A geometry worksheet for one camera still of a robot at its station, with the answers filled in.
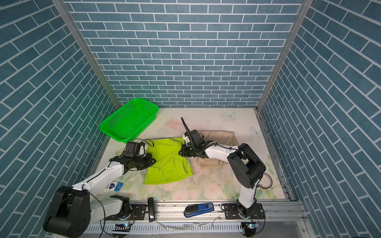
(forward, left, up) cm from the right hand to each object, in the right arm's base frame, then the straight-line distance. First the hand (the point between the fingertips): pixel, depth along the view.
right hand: (178, 150), depth 89 cm
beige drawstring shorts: (+13, -30, -2) cm, 32 cm away
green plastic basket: (+25, +42, -5) cm, 49 cm away
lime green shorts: (-9, +3, 0) cm, 9 cm away
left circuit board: (-39, +22, -10) cm, 46 cm away
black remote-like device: (-31, +9, -5) cm, 32 cm away
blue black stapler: (-30, -12, -3) cm, 32 cm away
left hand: (-6, +12, -2) cm, 13 cm away
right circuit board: (-34, -41, -11) cm, 54 cm away
